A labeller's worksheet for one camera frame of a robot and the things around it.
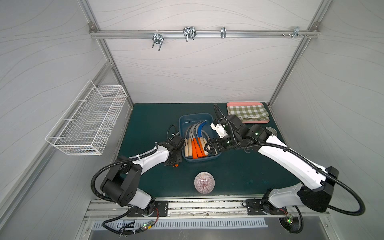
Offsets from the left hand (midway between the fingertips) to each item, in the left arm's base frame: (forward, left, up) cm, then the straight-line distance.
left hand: (176, 161), depth 88 cm
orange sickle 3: (-3, -1, +1) cm, 3 cm away
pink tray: (+49, -45, +1) cm, 67 cm away
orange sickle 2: (+16, -11, 0) cm, 19 cm away
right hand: (-2, -19, +22) cm, 29 cm away
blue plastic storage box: (+30, -4, +3) cm, 30 cm away
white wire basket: (+3, +40, +30) cm, 50 cm away
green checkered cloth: (+41, -53, -1) cm, 67 cm away
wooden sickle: (+14, -8, 0) cm, 16 cm away
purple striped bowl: (-12, -17, -1) cm, 21 cm away
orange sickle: (+6, -11, 0) cm, 13 cm away
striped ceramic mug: (+21, -63, +4) cm, 66 cm away
